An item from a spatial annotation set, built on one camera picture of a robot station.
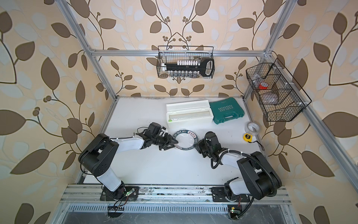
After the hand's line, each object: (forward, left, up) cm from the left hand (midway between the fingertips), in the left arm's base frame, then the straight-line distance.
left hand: (175, 141), depth 86 cm
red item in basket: (+23, -51, +27) cm, 62 cm away
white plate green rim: (+5, -7, -5) cm, 10 cm away
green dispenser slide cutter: (+16, +5, 0) cm, 17 cm away
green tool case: (+29, -38, -2) cm, 47 cm away
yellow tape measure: (+6, -49, -5) cm, 49 cm away
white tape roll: (+15, -55, -7) cm, 58 cm away
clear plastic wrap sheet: (+5, -7, -5) cm, 10 cm away
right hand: (+1, -11, -5) cm, 12 cm away
